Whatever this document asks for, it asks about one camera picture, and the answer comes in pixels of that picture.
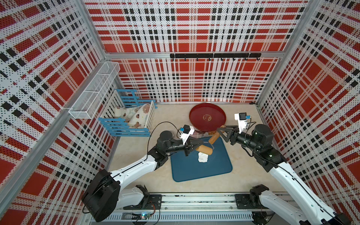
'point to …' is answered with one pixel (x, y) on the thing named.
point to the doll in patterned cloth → (136, 116)
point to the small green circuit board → (145, 216)
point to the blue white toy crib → (118, 127)
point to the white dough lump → (202, 157)
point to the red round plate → (207, 117)
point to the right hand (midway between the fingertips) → (221, 128)
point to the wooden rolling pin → (206, 149)
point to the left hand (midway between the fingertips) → (203, 141)
